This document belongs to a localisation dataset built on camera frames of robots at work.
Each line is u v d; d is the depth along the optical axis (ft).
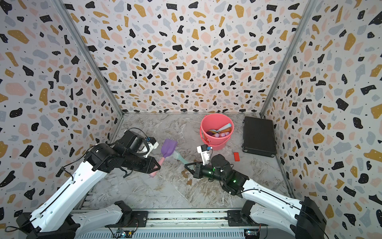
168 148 2.40
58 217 1.26
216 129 3.37
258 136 3.68
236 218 2.40
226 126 3.11
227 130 3.09
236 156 3.13
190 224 2.40
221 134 2.93
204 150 2.16
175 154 2.35
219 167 1.77
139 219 2.43
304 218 1.34
